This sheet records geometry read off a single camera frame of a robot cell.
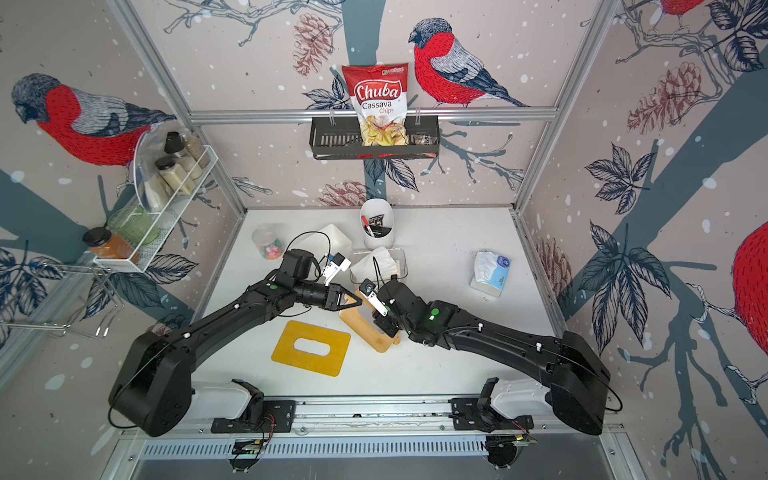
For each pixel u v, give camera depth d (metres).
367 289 0.67
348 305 0.74
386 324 0.68
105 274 0.65
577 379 0.40
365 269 0.92
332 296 0.70
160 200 0.71
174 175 0.76
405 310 0.57
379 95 0.80
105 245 0.60
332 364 0.82
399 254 0.95
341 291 0.73
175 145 0.79
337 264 0.75
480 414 0.65
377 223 1.07
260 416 0.70
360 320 0.76
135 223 0.73
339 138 0.95
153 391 0.41
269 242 1.02
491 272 0.95
